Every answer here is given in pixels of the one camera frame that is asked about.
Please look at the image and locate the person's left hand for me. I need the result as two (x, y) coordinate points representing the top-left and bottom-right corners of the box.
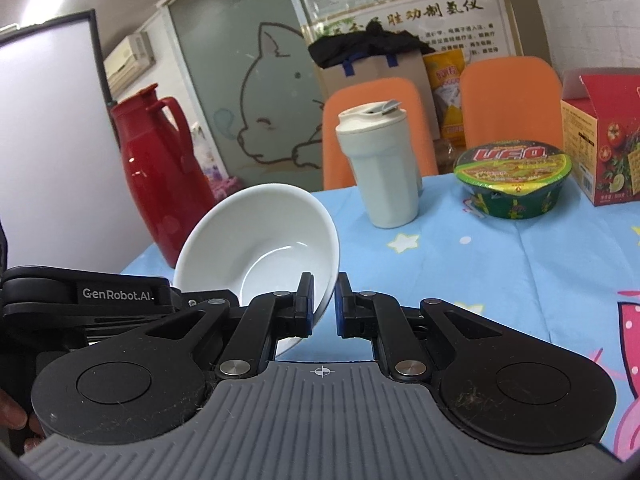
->
(0, 390), (43, 452)

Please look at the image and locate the left orange chair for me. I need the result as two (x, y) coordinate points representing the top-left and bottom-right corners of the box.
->
(322, 77), (438, 191)

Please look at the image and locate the black cloth on bag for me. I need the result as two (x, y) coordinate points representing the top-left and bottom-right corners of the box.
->
(308, 27), (436, 70)

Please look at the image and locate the yellow snack bag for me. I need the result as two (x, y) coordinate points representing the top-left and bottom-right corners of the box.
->
(423, 49), (465, 150)

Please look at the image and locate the red thermos jug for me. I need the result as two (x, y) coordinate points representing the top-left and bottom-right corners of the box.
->
(111, 84), (215, 268)

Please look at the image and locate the chinese text poster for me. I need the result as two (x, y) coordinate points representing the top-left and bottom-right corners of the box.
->
(302, 0), (523, 63)

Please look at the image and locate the wall air conditioner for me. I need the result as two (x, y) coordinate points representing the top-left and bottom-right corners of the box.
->
(103, 32), (155, 96)

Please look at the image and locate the red cardboard snack box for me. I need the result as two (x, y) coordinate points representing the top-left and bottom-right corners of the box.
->
(561, 67), (640, 206)

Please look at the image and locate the pink floral fabric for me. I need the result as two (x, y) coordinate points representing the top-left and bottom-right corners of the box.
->
(191, 124), (243, 203)

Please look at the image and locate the right orange chair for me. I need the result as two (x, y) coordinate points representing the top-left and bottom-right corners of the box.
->
(460, 56), (563, 148)

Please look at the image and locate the white travel tumbler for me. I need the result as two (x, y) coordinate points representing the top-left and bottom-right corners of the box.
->
(338, 101), (422, 229)

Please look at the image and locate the frosted glass cartoon door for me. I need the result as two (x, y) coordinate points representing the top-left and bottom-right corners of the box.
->
(168, 0), (323, 192)

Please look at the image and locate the orange chair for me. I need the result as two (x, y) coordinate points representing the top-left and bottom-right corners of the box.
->
(460, 56), (563, 148)
(322, 77), (438, 191)

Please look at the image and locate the white ceramic bowl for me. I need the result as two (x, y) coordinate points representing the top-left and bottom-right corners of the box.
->
(174, 183), (340, 328)

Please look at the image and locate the white reflector panel black frame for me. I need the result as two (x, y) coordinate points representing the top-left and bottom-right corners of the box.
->
(1, 11), (152, 272)

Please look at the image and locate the blue cartoon tablecloth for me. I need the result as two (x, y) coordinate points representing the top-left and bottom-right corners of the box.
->
(119, 171), (640, 463)

